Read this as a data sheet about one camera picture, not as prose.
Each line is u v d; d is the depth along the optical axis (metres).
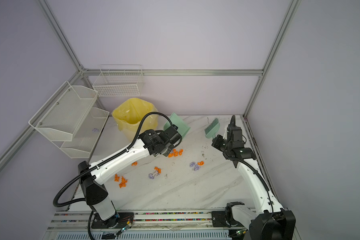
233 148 0.58
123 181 0.85
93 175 0.43
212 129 0.88
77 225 0.74
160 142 0.52
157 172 0.88
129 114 0.99
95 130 0.93
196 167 0.91
